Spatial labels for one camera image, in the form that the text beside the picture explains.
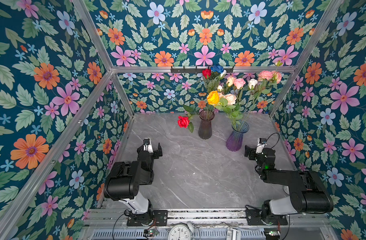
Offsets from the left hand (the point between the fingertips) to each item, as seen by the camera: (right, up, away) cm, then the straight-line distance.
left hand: (152, 142), depth 92 cm
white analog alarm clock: (+20, -38, -25) cm, 50 cm away
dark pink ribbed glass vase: (+34, +11, +3) cm, 35 cm away
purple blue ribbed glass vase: (+54, +1, +10) cm, 55 cm away
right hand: (+67, -2, 0) cm, 67 cm away
